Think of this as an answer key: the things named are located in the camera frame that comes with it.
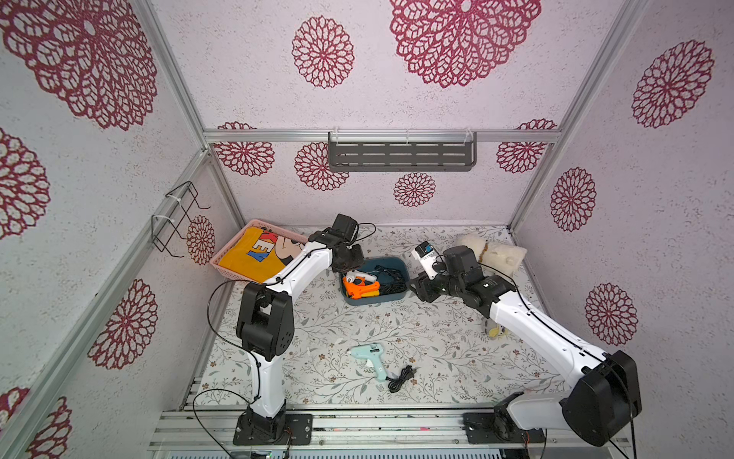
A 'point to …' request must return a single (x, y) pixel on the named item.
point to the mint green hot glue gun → (373, 352)
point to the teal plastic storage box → (368, 300)
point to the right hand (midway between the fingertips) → (413, 275)
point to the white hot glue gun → (353, 273)
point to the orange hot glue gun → (359, 289)
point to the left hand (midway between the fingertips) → (359, 264)
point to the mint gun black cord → (397, 382)
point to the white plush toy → (500, 258)
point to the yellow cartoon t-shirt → (261, 252)
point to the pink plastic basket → (226, 246)
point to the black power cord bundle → (391, 288)
